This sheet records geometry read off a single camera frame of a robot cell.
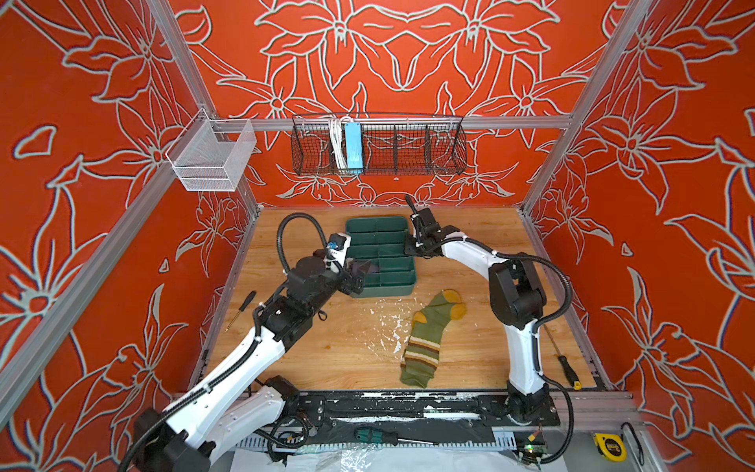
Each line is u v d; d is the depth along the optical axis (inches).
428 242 29.4
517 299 21.5
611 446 26.3
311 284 20.2
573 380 30.1
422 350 32.7
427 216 31.3
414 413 29.2
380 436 26.9
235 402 18.0
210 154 36.7
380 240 39.6
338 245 23.6
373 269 38.8
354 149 35.0
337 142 35.1
